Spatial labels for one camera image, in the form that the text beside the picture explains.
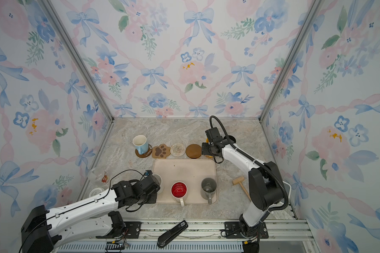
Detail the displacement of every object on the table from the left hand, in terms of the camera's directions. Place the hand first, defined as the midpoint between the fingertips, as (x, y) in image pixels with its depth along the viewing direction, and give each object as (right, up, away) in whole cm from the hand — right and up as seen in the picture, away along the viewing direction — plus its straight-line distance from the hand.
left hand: (156, 195), depth 79 cm
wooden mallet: (+44, +5, +9) cm, 45 cm away
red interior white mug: (+11, +1, +5) cm, 12 cm away
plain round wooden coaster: (+19, +20, +22) cm, 35 cm away
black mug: (+42, +29, +18) cm, 54 cm away
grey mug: (+27, +2, +4) cm, 27 cm away
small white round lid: (-30, +2, 0) cm, 31 cm away
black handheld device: (+6, -14, -11) cm, 19 cm away
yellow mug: (+25, +28, -6) cm, 38 cm away
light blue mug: (-14, +26, +19) cm, 35 cm away
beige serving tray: (+17, +9, +14) cm, 23 cm away
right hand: (+27, +22, +13) cm, 37 cm away
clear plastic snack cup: (-36, +7, +12) cm, 38 cm away
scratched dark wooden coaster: (-12, +18, +20) cm, 29 cm away
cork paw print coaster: (-2, +20, +22) cm, 30 cm away
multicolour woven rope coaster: (+8, +20, +24) cm, 33 cm away
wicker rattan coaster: (+29, +16, +21) cm, 39 cm away
